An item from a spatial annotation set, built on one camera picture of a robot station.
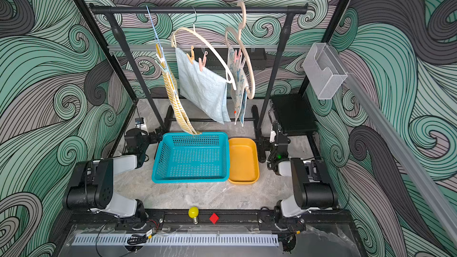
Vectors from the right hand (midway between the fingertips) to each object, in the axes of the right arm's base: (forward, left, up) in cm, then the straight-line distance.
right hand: (269, 134), depth 94 cm
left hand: (+3, +63, +5) cm, 64 cm away
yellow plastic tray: (-12, +14, -7) cm, 20 cm away
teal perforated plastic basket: (-10, +45, -6) cm, 46 cm away
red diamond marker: (-38, +29, -4) cm, 48 cm away
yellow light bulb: (-36, +37, -3) cm, 52 cm away
